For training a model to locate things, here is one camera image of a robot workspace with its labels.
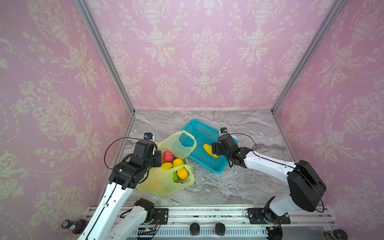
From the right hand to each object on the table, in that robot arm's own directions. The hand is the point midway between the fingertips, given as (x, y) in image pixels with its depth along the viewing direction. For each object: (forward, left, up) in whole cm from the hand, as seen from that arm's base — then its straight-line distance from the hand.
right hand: (218, 143), depth 89 cm
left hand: (-12, +32, +12) cm, 37 cm away
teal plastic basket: (+13, +7, -8) cm, 16 cm away
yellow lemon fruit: (-8, +24, -5) cm, 26 cm away
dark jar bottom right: (-45, -43, -2) cm, 62 cm away
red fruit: (-4, +31, -5) cm, 31 cm away
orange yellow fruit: (-15, +22, -6) cm, 27 cm away
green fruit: (-16, +26, -6) cm, 31 cm away
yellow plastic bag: (-24, +30, +9) cm, 40 cm away
